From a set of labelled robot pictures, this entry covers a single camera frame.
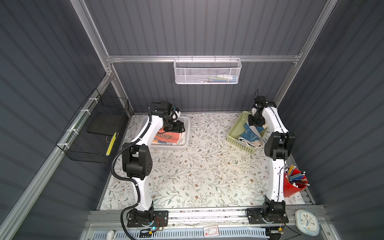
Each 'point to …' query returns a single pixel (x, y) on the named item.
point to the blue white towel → (251, 135)
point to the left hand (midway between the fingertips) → (179, 129)
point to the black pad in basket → (101, 123)
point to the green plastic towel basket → (236, 130)
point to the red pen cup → (294, 182)
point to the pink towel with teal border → (167, 138)
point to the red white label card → (210, 231)
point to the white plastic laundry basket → (186, 121)
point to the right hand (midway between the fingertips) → (254, 124)
